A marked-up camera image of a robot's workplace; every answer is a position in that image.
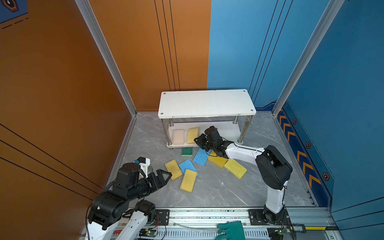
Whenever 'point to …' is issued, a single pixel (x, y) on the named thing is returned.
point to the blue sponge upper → (201, 156)
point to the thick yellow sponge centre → (217, 160)
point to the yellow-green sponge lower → (234, 168)
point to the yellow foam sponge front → (192, 134)
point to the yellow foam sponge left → (173, 167)
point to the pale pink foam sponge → (178, 137)
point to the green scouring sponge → (187, 151)
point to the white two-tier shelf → (185, 114)
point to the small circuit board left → (147, 232)
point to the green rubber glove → (231, 230)
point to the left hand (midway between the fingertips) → (167, 176)
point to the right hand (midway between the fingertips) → (191, 140)
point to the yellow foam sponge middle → (188, 181)
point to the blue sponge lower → (187, 165)
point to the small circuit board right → (276, 233)
